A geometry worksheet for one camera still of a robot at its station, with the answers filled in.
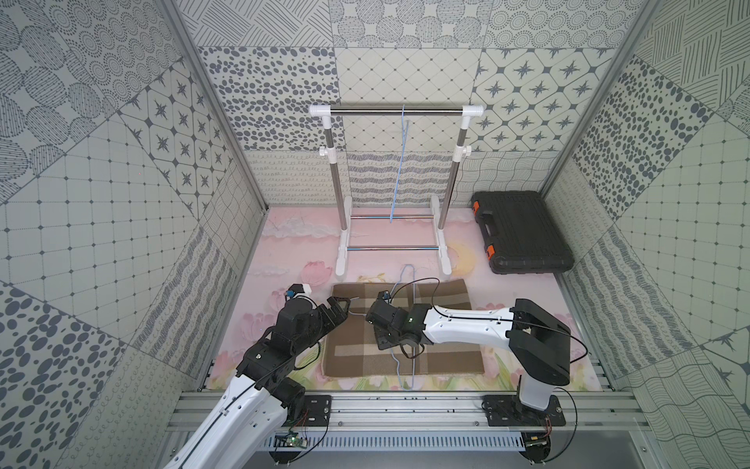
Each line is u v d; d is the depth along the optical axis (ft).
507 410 2.21
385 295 2.55
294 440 2.31
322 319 2.17
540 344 1.48
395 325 2.09
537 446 2.35
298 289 2.32
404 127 3.10
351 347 2.70
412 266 3.33
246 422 1.85
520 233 3.44
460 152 2.62
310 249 3.62
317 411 2.41
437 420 2.42
